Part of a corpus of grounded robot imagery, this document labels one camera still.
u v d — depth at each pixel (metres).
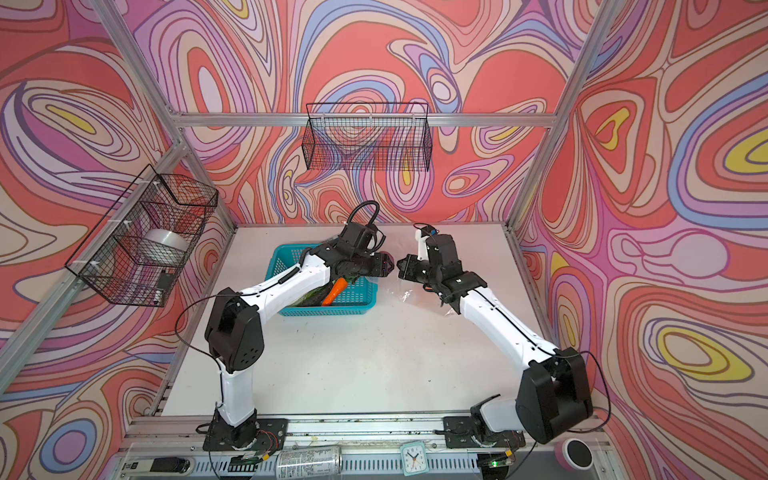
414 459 0.69
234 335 0.49
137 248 0.75
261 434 0.73
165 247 0.70
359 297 0.99
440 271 0.61
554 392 0.41
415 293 0.96
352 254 0.69
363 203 0.69
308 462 0.65
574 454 0.67
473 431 0.68
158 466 0.67
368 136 0.94
